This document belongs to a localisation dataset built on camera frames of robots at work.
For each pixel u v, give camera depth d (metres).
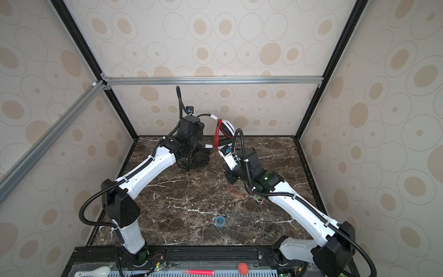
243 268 0.69
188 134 0.60
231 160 0.63
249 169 0.53
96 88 0.85
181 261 0.73
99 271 0.70
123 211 0.46
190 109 0.67
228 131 0.80
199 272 0.70
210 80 1.28
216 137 0.85
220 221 0.83
